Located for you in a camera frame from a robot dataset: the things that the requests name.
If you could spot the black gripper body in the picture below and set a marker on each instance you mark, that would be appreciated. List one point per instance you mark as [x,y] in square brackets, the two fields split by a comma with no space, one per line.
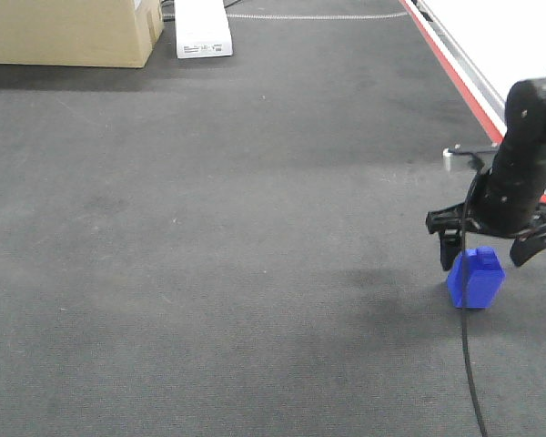
[509,209]

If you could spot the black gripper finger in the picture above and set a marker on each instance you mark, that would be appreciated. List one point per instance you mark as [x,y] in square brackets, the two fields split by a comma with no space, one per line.
[449,250]
[534,243]

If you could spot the blue plastic part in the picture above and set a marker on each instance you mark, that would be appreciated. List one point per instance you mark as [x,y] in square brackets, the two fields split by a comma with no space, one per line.
[480,282]

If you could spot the dark grey conveyor belt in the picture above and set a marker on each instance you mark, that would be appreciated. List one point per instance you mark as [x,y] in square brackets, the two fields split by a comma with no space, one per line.
[209,227]

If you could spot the white board panel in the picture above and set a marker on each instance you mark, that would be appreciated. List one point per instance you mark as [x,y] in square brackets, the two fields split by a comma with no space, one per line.
[505,36]

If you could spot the long white carton box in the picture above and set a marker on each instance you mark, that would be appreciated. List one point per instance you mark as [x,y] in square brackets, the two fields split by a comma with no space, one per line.
[202,27]

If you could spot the large brown cardboard box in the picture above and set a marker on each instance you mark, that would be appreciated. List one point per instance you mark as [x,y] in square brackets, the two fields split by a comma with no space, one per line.
[63,32]

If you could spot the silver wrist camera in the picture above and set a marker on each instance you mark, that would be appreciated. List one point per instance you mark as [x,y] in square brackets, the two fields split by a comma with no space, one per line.
[448,154]

